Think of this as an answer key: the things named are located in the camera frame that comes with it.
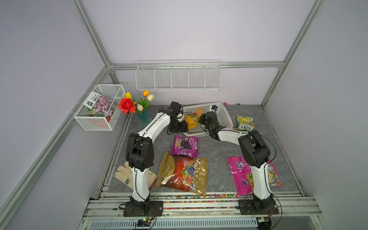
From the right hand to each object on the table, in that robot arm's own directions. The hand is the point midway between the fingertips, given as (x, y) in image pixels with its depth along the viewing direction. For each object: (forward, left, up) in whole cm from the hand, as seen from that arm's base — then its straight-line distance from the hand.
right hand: (199, 113), depth 100 cm
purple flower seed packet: (-13, +54, +23) cm, 60 cm away
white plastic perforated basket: (-1, -18, -7) cm, 20 cm away
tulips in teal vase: (-5, +38, +3) cm, 39 cm away
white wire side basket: (+1, +54, +18) cm, 57 cm away
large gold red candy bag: (-39, +12, -8) cm, 42 cm away
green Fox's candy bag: (-3, -34, -9) cm, 35 cm away
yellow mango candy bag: (-4, +5, -2) cm, 6 cm away
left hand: (-16, +10, 0) cm, 19 cm away
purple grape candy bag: (-22, +10, -7) cm, 25 cm away
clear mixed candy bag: (-42, -40, -8) cm, 59 cm away
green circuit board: (-62, +31, -14) cm, 70 cm away
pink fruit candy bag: (-40, -24, -10) cm, 47 cm away
